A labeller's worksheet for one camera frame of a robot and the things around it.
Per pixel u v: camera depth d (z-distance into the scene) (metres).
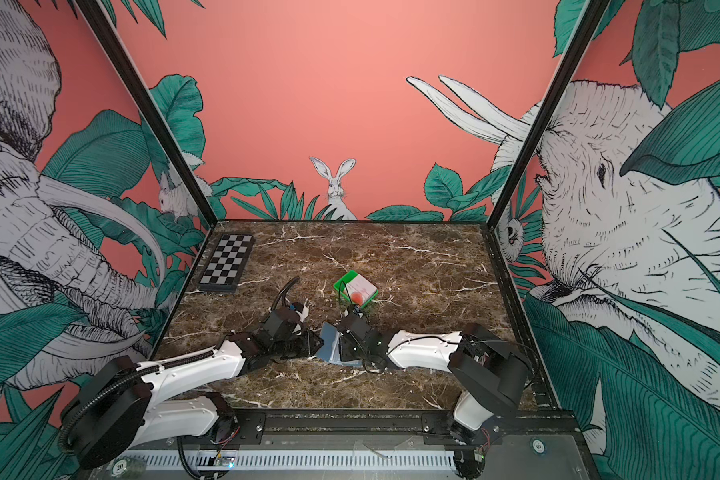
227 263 1.04
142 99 0.84
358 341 0.66
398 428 0.76
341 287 0.98
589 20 0.70
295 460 0.70
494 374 0.44
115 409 0.41
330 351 0.86
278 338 0.67
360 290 0.96
